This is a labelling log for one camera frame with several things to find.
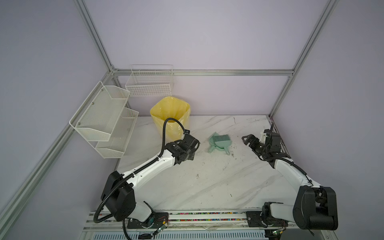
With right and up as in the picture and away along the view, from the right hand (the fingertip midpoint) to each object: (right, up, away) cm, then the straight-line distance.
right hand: (246, 140), depth 87 cm
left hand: (-38, -5, -5) cm, 39 cm away
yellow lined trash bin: (-48, +21, +14) cm, 54 cm away
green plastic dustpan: (-18, -3, +16) cm, 24 cm away
